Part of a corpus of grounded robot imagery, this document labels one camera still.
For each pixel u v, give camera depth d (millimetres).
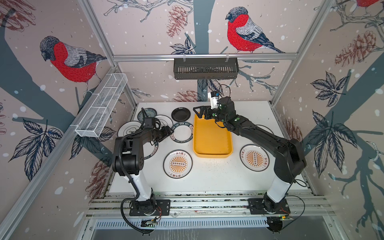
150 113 1153
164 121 1089
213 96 728
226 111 646
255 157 902
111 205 777
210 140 949
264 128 1035
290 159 467
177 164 878
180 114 1150
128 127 1065
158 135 856
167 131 904
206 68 1041
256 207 728
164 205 741
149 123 798
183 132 973
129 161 503
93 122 713
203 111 730
